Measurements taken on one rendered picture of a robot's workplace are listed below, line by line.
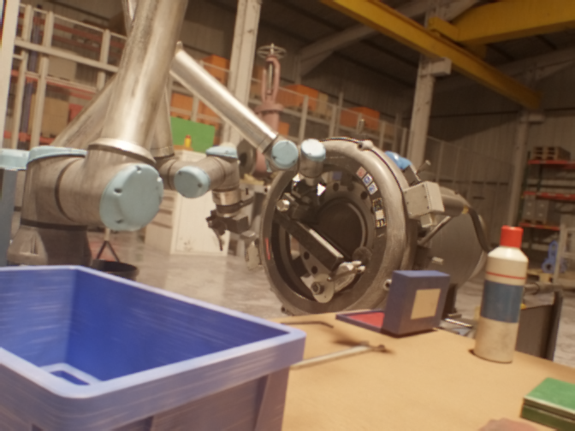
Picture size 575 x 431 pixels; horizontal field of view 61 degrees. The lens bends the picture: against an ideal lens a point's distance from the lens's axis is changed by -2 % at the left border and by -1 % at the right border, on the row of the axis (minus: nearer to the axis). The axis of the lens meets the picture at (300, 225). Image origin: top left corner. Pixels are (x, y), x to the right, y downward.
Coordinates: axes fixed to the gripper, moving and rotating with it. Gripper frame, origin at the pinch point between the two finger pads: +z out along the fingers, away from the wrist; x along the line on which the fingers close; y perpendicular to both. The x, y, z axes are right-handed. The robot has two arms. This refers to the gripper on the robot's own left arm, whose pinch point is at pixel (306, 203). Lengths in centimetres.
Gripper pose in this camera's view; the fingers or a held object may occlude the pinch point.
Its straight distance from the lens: 206.6
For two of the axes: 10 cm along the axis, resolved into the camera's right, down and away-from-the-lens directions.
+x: -8.1, -5.1, 2.9
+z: -0.7, 5.7, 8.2
